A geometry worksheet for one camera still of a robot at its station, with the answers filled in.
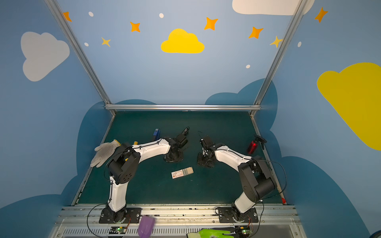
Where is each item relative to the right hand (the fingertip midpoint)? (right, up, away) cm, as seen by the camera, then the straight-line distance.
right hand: (200, 162), depth 90 cm
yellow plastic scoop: (-44, +11, +11) cm, 47 cm away
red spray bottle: (+34, +11, +2) cm, 36 cm away
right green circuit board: (+21, -29, -19) cm, 40 cm away
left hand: (-12, 0, +4) cm, 13 cm away
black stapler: (-10, +18, +17) cm, 27 cm away
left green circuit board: (-41, -28, -19) cm, 54 cm away
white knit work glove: (-64, +6, +9) cm, 65 cm away
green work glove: (+4, -29, -21) cm, 36 cm away
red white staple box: (-11, -6, -2) cm, 13 cm away
